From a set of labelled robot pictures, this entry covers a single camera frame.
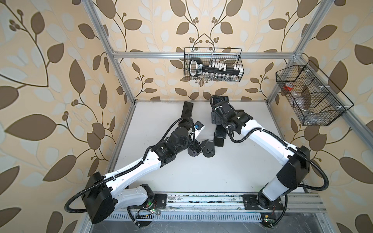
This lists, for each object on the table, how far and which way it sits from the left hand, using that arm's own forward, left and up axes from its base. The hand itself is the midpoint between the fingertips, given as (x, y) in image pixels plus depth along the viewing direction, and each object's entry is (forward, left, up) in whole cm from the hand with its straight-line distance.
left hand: (202, 132), depth 74 cm
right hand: (+12, -12, -1) cm, 17 cm away
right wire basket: (+14, -57, +12) cm, 60 cm away
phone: (+22, +9, -8) cm, 25 cm away
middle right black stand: (+11, -13, -20) cm, 27 cm away
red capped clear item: (+30, -53, +6) cm, 61 cm away
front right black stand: (0, -5, -20) cm, 20 cm away
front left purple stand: (-2, +5, -22) cm, 22 cm away
